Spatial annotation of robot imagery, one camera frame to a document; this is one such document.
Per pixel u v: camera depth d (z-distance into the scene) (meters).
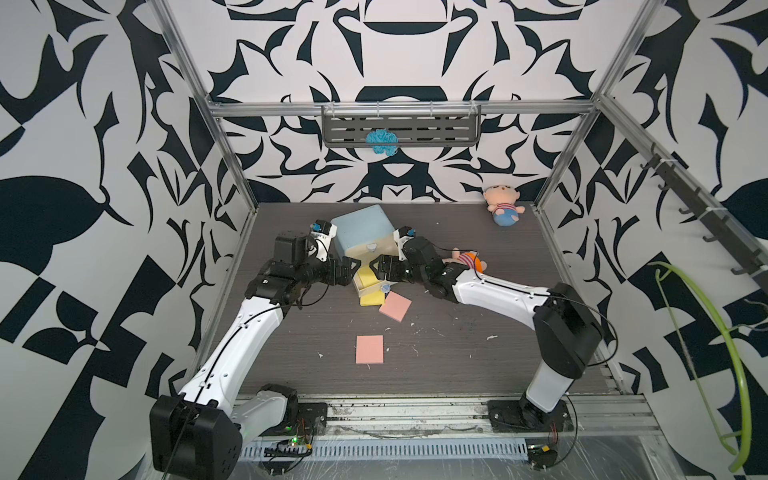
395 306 0.94
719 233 0.56
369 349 0.85
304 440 0.68
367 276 0.80
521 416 0.67
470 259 0.96
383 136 0.90
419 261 0.68
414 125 0.94
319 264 0.67
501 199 1.14
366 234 0.89
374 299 0.92
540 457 0.71
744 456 0.51
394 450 0.71
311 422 0.74
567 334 0.46
